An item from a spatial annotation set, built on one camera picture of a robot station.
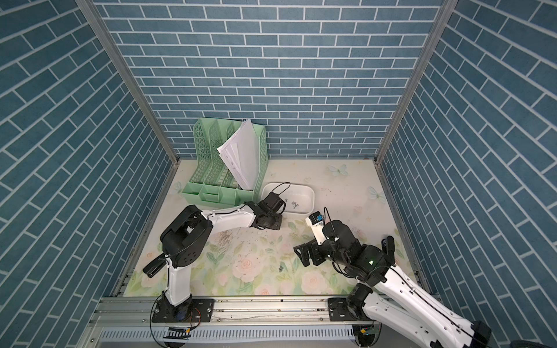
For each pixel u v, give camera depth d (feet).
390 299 1.58
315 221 2.05
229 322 2.37
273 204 2.51
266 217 2.32
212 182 3.49
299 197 3.42
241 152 2.99
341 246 1.74
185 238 1.67
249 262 2.78
